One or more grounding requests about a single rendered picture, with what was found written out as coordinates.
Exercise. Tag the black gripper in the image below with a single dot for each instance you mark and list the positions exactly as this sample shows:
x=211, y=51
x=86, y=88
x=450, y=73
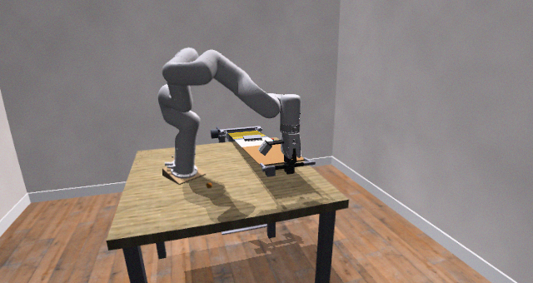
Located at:
x=291, y=148

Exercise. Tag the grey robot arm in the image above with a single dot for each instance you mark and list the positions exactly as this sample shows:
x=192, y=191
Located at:
x=176, y=101

